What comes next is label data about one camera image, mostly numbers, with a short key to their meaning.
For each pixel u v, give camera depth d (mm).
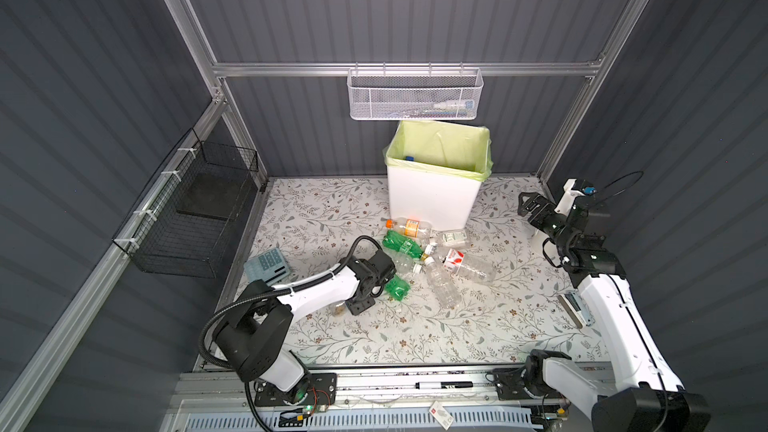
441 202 909
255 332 437
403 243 970
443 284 936
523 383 738
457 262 907
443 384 738
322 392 721
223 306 417
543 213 667
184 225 732
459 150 998
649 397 384
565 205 653
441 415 692
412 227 991
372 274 641
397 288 863
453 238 962
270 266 937
